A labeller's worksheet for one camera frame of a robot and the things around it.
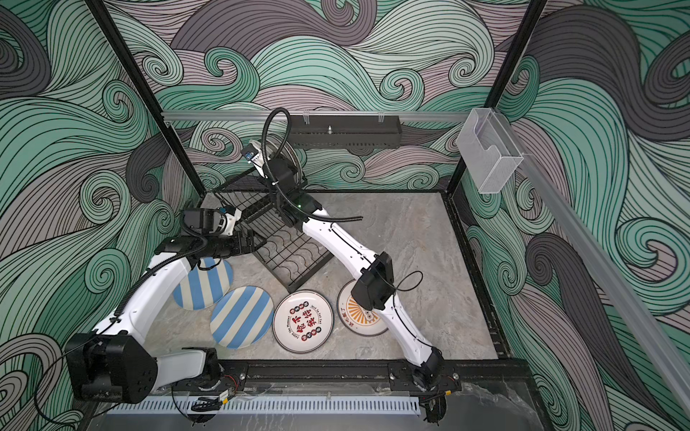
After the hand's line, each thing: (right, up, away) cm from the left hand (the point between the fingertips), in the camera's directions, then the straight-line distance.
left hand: (254, 240), depth 80 cm
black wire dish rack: (+8, -8, +18) cm, 21 cm away
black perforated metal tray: (+27, +38, +15) cm, 49 cm away
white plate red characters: (+14, -26, +3) cm, 30 cm away
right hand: (+7, +26, -5) cm, 27 cm away
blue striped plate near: (-6, -25, +4) cm, 26 cm away
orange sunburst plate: (+31, -25, +4) cm, 40 cm away
